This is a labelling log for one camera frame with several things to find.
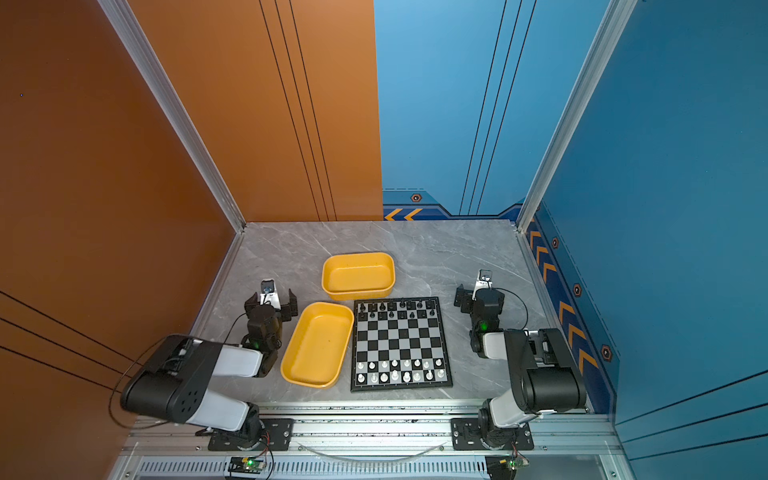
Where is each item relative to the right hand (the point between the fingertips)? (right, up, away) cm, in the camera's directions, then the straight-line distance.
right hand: (475, 287), depth 94 cm
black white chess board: (-25, -16, -7) cm, 30 cm away
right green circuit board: (+3, -38, -24) cm, 45 cm away
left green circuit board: (-59, -39, -23) cm, 75 cm away
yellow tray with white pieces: (-49, -18, -5) cm, 52 cm away
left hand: (-63, -1, -4) cm, 63 cm away
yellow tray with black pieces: (-38, +2, +11) cm, 40 cm away
